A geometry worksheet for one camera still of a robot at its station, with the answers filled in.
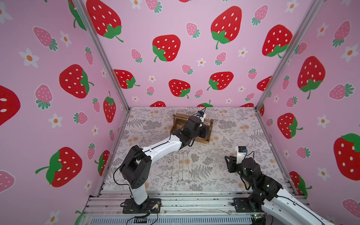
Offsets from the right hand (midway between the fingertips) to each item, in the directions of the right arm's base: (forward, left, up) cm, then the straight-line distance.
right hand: (229, 156), depth 79 cm
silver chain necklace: (0, +30, -13) cm, 32 cm away
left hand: (+15, +12, +7) cm, 21 cm away
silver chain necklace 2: (-8, +27, -14) cm, 31 cm away
